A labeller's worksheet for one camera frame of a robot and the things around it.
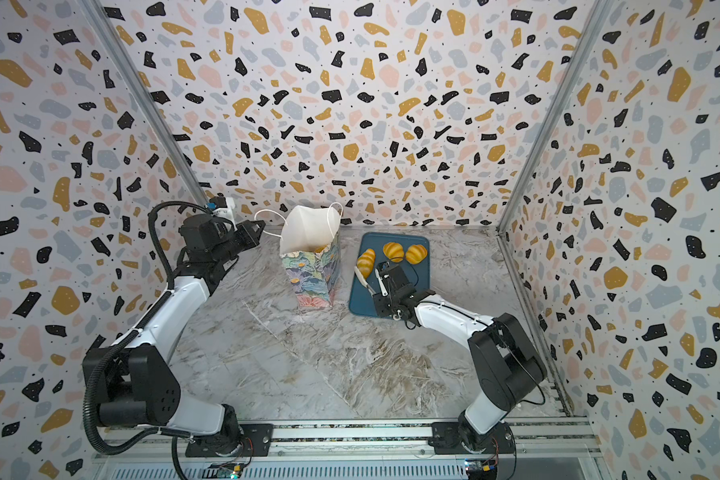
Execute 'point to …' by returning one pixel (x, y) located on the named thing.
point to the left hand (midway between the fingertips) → (263, 216)
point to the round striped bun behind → (393, 251)
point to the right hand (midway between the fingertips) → (377, 293)
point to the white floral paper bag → (310, 248)
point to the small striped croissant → (366, 261)
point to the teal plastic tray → (361, 300)
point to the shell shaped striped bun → (416, 253)
